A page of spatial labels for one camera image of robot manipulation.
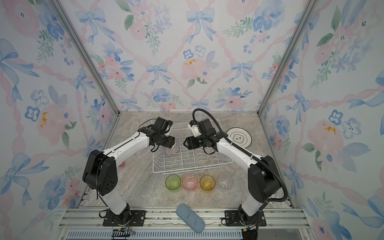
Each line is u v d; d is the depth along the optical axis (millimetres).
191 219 715
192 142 747
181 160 925
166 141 809
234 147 540
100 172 485
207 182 837
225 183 835
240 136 1032
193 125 764
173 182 851
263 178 446
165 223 733
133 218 730
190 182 848
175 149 933
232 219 732
